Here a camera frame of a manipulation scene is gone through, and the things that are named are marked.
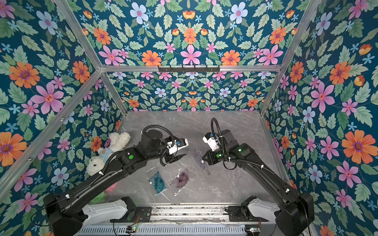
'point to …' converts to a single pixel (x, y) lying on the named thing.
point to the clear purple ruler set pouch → (199, 156)
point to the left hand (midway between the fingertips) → (184, 145)
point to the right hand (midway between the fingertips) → (205, 154)
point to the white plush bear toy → (115, 142)
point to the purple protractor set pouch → (179, 181)
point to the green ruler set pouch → (156, 181)
